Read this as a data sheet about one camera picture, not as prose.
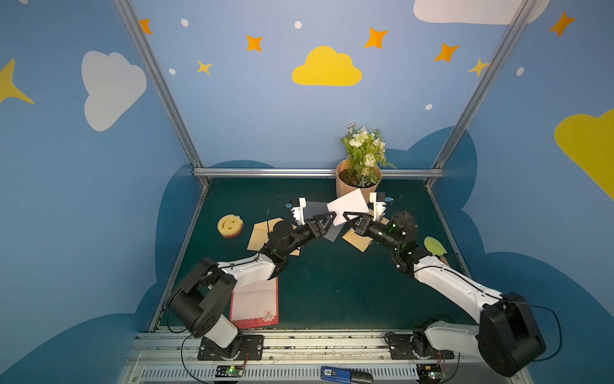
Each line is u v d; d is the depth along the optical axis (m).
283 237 0.63
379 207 0.72
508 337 0.41
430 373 0.71
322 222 0.70
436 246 0.98
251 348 0.73
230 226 1.01
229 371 0.71
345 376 0.66
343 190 1.01
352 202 0.76
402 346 0.75
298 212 0.74
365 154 0.93
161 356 0.74
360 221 0.72
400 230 0.61
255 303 0.84
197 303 0.44
